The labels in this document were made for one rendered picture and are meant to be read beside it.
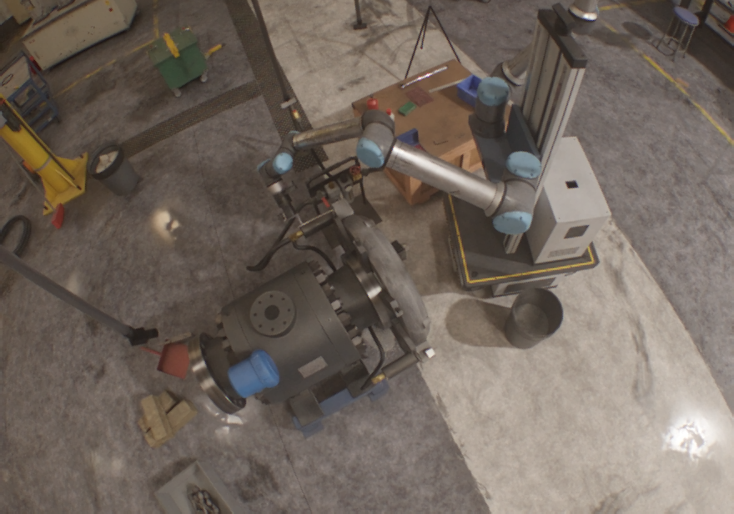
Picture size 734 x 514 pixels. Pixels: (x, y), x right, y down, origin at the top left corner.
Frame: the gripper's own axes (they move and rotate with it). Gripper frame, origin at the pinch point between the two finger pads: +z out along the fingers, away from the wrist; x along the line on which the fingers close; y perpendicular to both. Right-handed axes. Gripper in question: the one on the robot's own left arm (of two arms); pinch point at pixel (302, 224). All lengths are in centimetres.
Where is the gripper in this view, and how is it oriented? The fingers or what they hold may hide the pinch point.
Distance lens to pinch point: 211.1
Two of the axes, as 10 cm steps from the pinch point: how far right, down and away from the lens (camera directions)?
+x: 0.1, 2.3, -9.7
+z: 4.5, 8.7, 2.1
